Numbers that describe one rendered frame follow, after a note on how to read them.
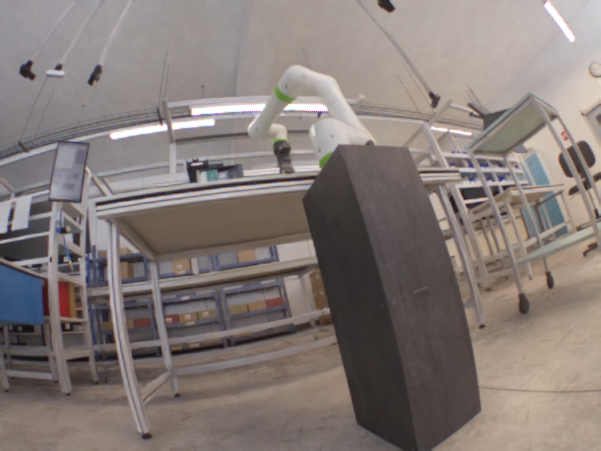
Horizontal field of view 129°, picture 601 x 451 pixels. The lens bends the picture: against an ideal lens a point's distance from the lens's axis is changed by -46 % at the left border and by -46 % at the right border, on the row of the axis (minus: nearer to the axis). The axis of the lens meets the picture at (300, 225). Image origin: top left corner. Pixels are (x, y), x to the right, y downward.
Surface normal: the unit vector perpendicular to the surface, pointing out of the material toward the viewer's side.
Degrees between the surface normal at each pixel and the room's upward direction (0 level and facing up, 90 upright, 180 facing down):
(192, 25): 180
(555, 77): 90
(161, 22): 180
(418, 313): 90
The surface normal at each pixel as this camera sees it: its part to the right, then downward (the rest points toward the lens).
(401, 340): 0.28, -0.35
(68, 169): 0.65, -0.18
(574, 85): -0.94, 0.13
